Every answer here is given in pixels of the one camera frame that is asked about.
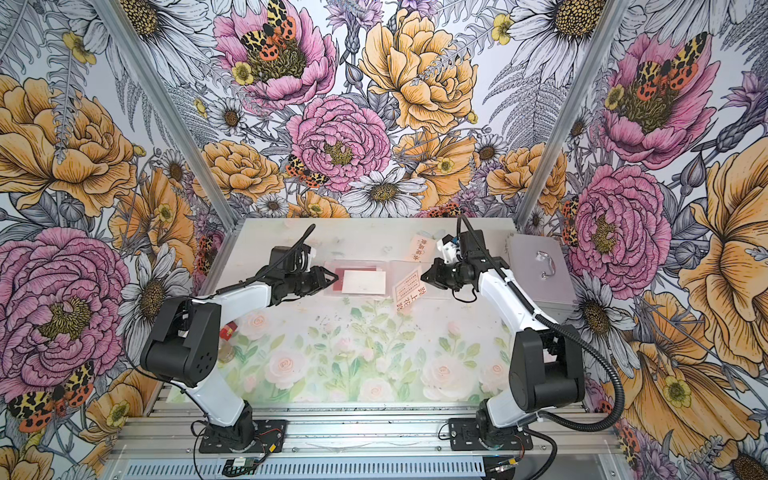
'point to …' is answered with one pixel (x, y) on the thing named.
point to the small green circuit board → (239, 466)
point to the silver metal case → (539, 262)
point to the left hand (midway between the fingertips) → (334, 285)
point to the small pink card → (421, 249)
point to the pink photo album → (367, 279)
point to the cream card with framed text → (409, 289)
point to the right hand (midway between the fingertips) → (422, 282)
